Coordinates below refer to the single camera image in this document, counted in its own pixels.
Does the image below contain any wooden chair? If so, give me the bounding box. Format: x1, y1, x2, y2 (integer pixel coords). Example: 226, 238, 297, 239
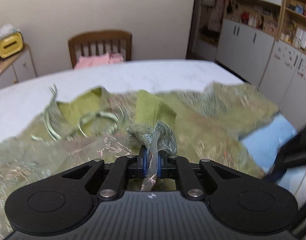
68, 29, 133, 68

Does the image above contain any pink garment on chair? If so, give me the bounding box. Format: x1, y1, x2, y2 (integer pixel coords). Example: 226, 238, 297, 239
73, 51, 125, 69

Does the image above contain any white sideboard cabinet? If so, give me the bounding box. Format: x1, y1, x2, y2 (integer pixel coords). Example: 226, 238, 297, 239
0, 43, 37, 89

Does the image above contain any green embroidered sheer jacket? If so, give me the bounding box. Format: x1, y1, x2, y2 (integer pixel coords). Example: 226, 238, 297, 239
0, 83, 279, 239

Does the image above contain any white cabinet wall with doors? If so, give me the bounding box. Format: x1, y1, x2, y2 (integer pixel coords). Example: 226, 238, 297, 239
188, 0, 306, 129

